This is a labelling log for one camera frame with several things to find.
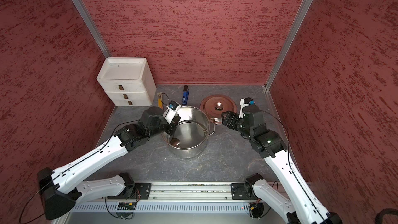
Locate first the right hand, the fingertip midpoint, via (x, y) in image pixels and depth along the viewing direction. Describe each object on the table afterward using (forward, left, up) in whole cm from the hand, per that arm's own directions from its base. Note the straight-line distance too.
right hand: (226, 119), depth 71 cm
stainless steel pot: (+8, +17, -23) cm, 30 cm away
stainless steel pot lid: (+27, +3, -25) cm, 37 cm away
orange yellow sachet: (+31, +42, -24) cm, 57 cm away
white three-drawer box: (+29, +55, -1) cm, 62 cm away
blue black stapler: (+35, +24, -22) cm, 48 cm away
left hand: (+2, +23, -3) cm, 23 cm away
